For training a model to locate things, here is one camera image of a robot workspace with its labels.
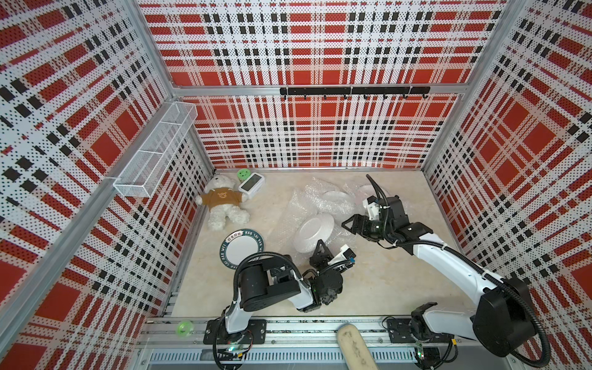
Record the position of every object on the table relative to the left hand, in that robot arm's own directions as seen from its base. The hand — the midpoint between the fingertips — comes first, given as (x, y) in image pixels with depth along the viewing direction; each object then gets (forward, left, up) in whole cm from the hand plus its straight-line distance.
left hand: (321, 240), depth 84 cm
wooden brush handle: (-33, -9, -5) cm, 35 cm away
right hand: (+2, -11, +5) cm, 12 cm away
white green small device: (+31, +33, -6) cm, 45 cm away
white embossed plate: (+25, -8, -6) cm, 27 cm away
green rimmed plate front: (+3, +34, -9) cm, 35 cm away
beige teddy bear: (+22, +43, -4) cm, 48 cm away
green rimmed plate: (+5, +1, +1) cm, 5 cm away
